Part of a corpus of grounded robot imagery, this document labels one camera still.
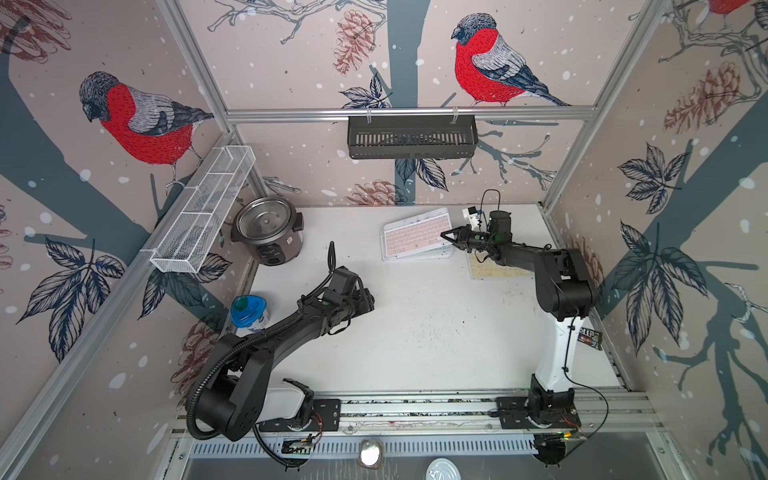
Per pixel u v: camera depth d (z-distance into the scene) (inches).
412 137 40.8
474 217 37.4
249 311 32.5
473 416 29.4
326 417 28.8
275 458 26.9
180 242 28.0
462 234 36.3
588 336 33.6
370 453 24.1
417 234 39.8
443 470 24.5
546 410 25.9
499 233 33.0
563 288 22.5
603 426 27.5
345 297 27.5
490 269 39.6
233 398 16.2
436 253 38.7
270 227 42.2
